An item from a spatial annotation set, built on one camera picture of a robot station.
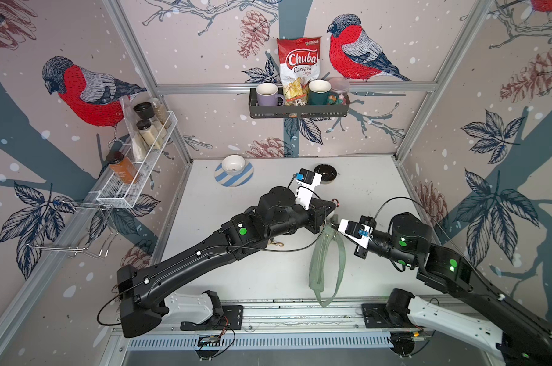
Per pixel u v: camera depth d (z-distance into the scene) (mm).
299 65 784
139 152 712
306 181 506
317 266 780
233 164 1141
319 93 797
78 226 563
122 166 660
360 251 531
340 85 853
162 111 853
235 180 1118
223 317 727
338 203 571
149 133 761
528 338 400
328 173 1104
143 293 385
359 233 475
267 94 816
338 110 899
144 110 778
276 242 889
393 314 643
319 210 498
